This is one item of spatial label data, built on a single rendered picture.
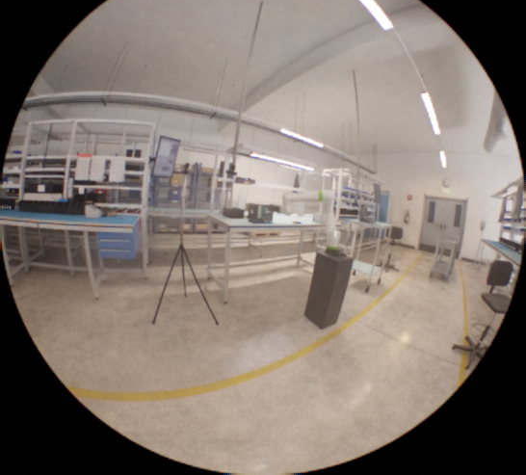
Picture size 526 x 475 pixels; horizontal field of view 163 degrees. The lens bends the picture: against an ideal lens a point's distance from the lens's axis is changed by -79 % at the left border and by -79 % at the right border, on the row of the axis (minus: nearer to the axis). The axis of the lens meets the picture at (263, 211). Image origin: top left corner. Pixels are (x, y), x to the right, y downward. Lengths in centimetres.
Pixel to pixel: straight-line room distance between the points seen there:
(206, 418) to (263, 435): 35
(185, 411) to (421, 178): 833
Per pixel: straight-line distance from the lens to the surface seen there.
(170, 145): 241
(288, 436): 138
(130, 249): 211
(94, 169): 276
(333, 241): 187
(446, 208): 788
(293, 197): 181
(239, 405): 144
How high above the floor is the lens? 130
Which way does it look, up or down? 5 degrees down
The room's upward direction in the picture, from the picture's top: 5 degrees clockwise
